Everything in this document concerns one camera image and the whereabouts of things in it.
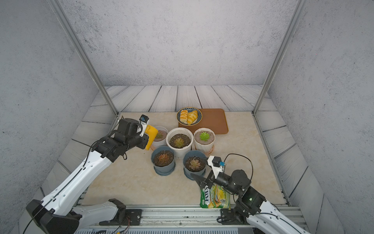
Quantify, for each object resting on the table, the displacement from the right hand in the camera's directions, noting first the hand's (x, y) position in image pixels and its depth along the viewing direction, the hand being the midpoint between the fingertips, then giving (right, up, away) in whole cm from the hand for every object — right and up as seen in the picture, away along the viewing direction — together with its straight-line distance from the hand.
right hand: (198, 167), depth 65 cm
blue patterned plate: (-5, +31, +57) cm, 65 cm away
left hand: (-25, +14, +10) cm, 30 cm away
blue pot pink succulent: (-1, -3, +19) cm, 19 cm away
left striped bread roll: (-9, +25, +46) cm, 53 cm away
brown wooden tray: (+16, +23, +49) cm, 56 cm away
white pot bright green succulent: (+5, +9, +26) cm, 28 cm away
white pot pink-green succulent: (-22, +10, +28) cm, 37 cm away
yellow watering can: (-24, +14, +13) cm, 31 cm away
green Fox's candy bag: (+9, -20, +12) cm, 25 cm away
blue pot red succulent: (-19, -1, +19) cm, 27 cm away
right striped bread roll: (-3, +24, +46) cm, 52 cm away
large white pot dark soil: (-10, +9, +26) cm, 29 cm away
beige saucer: (+10, +1, +33) cm, 34 cm away
